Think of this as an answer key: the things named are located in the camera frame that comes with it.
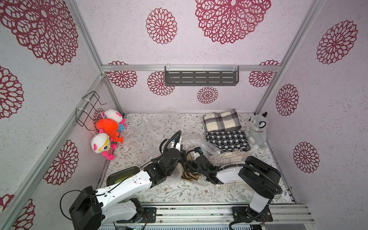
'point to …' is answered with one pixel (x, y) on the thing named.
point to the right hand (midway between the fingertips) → (185, 161)
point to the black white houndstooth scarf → (228, 140)
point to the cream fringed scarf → (225, 158)
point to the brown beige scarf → (193, 176)
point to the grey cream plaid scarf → (224, 121)
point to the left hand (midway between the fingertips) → (182, 146)
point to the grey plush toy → (257, 132)
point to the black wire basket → (85, 113)
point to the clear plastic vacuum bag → (206, 146)
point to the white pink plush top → (115, 115)
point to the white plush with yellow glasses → (100, 143)
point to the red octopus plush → (109, 127)
